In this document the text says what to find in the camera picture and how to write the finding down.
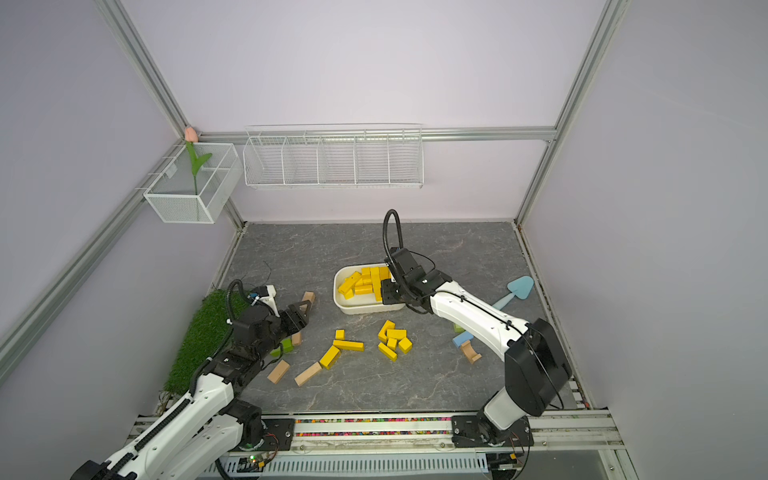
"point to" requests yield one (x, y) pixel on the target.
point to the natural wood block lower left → (278, 372)
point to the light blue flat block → (462, 338)
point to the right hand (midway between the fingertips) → (386, 288)
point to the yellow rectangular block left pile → (330, 357)
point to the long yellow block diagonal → (348, 283)
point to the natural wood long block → (308, 374)
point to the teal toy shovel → (520, 287)
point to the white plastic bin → (359, 304)
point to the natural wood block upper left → (309, 296)
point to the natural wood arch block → (469, 352)
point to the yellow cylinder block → (363, 289)
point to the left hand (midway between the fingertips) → (304, 307)
